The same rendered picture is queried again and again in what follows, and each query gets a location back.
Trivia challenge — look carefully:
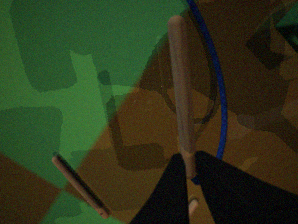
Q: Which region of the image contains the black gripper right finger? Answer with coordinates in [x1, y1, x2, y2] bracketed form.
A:
[195, 151, 298, 224]

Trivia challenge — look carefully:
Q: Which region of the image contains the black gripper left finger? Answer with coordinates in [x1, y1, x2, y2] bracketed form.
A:
[129, 154, 190, 224]

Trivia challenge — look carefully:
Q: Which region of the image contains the dark green cube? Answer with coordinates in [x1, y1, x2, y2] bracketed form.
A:
[275, 1, 298, 53]

